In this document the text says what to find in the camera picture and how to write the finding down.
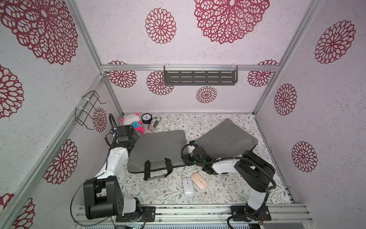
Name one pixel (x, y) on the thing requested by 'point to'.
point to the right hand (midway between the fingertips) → (182, 155)
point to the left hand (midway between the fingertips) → (134, 137)
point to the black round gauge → (147, 118)
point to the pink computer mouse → (199, 180)
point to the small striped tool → (154, 123)
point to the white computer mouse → (188, 186)
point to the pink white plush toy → (134, 120)
